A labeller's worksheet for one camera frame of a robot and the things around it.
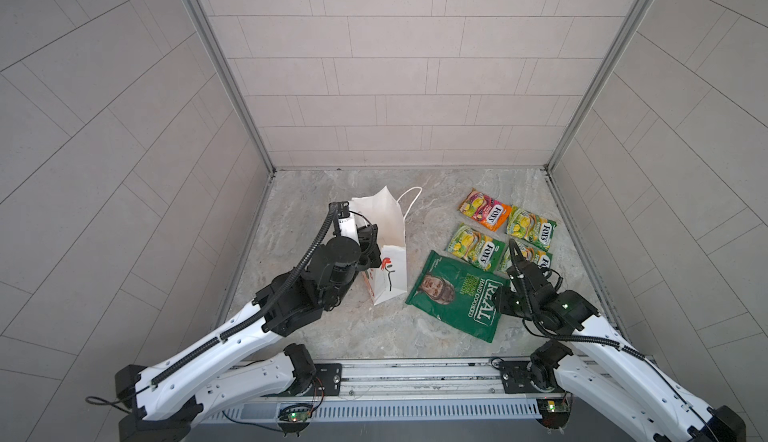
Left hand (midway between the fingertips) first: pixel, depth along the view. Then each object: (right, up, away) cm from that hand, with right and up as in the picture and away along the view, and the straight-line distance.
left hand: (385, 228), depth 64 cm
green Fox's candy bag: (+30, -11, +30) cm, 43 cm away
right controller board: (+39, -43, +4) cm, 58 cm away
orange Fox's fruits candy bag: (+33, +1, +38) cm, 50 cm away
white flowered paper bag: (0, +1, +21) cm, 21 cm away
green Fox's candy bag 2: (+28, -7, -4) cm, 29 cm away
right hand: (+28, -21, +16) cm, 39 cm away
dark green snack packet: (+20, -22, +19) cm, 35 cm away
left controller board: (-18, -41, 0) cm, 45 cm away
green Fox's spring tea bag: (+44, -3, +33) cm, 55 cm away
